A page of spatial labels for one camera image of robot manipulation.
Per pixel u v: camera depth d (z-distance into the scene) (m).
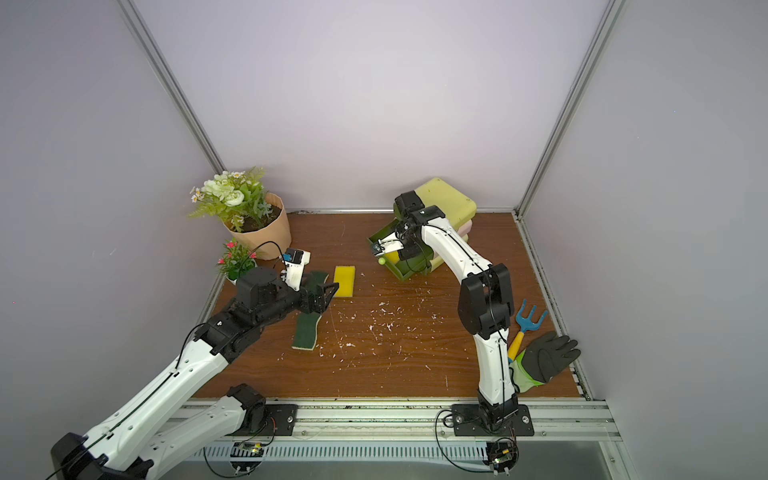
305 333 0.87
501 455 0.70
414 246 0.83
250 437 0.71
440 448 0.69
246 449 0.72
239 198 0.83
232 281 0.94
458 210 0.92
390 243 0.81
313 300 0.65
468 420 0.73
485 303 0.53
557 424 0.73
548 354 0.83
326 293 0.66
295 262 0.63
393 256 0.95
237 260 0.91
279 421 0.73
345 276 1.01
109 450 0.39
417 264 0.90
